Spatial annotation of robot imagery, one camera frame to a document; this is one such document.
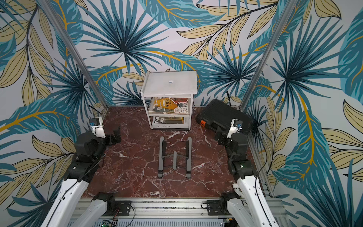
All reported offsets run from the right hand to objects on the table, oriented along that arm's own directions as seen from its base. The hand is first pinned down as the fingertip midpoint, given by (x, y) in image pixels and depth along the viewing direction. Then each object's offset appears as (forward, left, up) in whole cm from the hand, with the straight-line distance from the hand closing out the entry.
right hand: (218, 129), depth 73 cm
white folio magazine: (+23, +26, -21) cm, 41 cm away
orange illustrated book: (+25, +26, -6) cm, 36 cm away
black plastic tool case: (+33, -12, -26) cm, 43 cm away
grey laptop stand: (-6, +23, -22) cm, 33 cm away
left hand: (0, +55, +1) cm, 55 cm away
